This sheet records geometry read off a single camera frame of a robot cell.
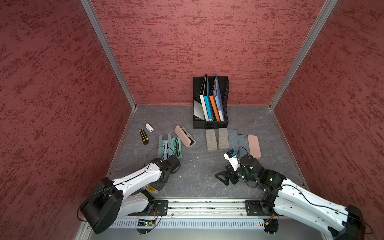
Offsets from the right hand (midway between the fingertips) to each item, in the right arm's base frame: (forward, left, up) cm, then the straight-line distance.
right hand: (221, 175), depth 75 cm
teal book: (+40, +5, +17) cm, 44 cm away
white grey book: (+40, +8, +17) cm, 44 cm away
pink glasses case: (+21, -25, -9) cm, 34 cm away
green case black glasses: (+22, +26, -9) cm, 35 cm away
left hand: (-1, +32, -9) cm, 34 cm away
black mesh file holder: (+63, -9, +8) cm, 64 cm away
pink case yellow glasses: (-4, +37, -6) cm, 38 cm away
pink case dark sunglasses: (+26, +20, -3) cm, 33 cm away
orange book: (+39, +2, +18) cm, 43 cm away
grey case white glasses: (+21, +33, -7) cm, 40 cm away
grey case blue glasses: (+22, -18, -8) cm, 29 cm away
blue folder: (+39, -1, +16) cm, 42 cm away
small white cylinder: (+37, +46, -6) cm, 59 cm away
